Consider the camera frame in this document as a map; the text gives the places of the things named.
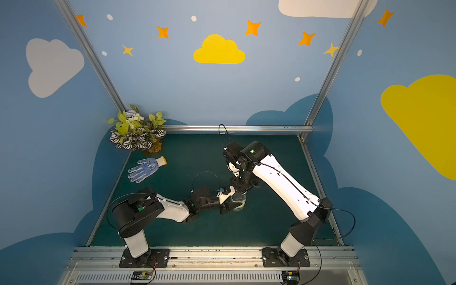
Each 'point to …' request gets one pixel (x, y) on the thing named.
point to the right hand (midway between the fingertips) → (245, 186)
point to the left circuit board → (141, 275)
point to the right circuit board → (291, 276)
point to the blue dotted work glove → (146, 167)
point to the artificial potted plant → (133, 132)
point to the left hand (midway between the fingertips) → (240, 195)
